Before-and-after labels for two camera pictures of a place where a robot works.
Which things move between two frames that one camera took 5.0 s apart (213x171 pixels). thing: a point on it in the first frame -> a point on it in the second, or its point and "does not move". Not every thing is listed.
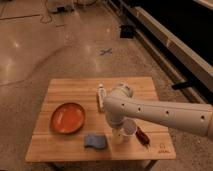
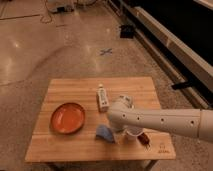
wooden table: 71,128 does not move
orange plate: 67,118 does not move
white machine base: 61,6 does not move
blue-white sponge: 94,140 -> 103,132
